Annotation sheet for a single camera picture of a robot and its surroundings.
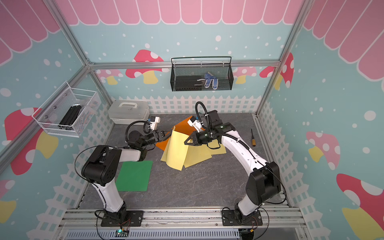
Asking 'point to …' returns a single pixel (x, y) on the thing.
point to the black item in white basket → (70, 117)
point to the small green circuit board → (119, 233)
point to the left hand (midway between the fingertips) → (173, 133)
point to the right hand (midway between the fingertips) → (186, 143)
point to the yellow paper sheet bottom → (195, 154)
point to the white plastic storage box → (124, 112)
